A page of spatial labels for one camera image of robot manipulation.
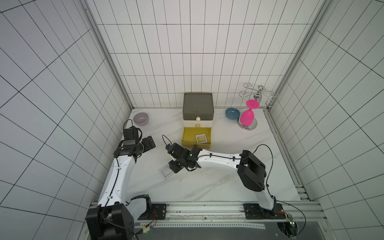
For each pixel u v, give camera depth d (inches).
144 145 28.5
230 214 28.6
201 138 39.8
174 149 25.3
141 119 43.0
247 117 35.8
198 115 36.2
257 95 34.8
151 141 29.2
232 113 45.0
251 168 20.7
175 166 29.1
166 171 33.3
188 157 24.4
